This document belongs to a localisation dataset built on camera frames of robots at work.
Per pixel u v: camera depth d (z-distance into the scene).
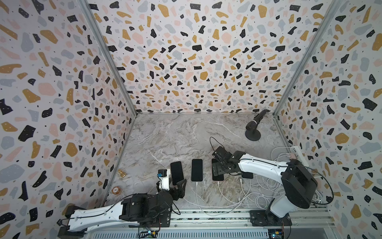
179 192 0.66
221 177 0.87
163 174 0.63
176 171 0.90
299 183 0.45
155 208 0.52
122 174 0.88
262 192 0.83
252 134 1.10
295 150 1.00
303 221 0.75
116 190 0.80
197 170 0.90
